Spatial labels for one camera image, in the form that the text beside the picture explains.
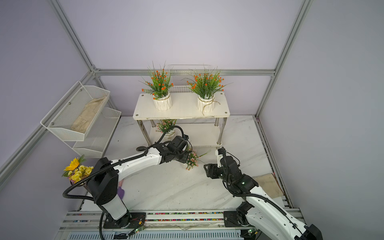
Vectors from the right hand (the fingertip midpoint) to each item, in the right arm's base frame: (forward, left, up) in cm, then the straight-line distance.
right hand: (210, 167), depth 80 cm
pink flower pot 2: (+4, +9, +3) cm, 11 cm away
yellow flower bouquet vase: (-7, +62, +14) cm, 64 cm away
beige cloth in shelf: (+18, +66, +20) cm, 72 cm away
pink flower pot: (+23, +26, +11) cm, 36 cm away
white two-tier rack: (+37, +3, -11) cm, 39 cm away
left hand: (+8, +15, -2) cm, 17 cm away
